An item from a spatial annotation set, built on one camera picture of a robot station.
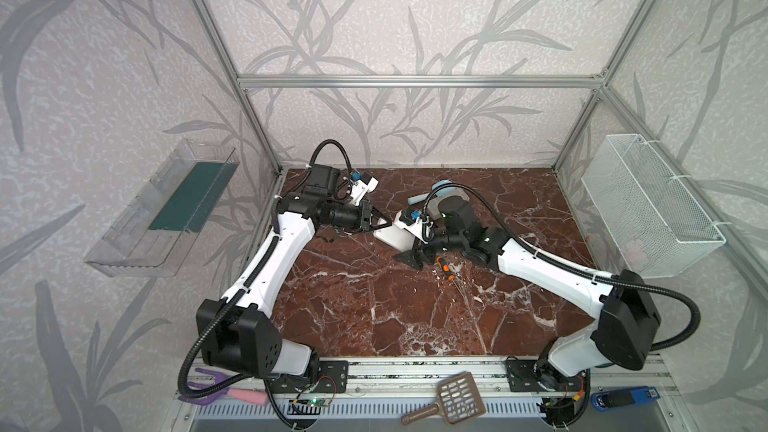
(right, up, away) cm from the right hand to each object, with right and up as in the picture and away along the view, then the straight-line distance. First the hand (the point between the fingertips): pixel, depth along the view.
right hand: (400, 231), depth 76 cm
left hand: (-2, +4, -4) cm, 6 cm away
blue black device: (+49, -36, -10) cm, 62 cm away
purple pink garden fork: (-39, -38, -6) cm, 55 cm away
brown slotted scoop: (+14, -40, -5) cm, 43 cm away
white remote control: (-1, -1, -3) cm, 3 cm away
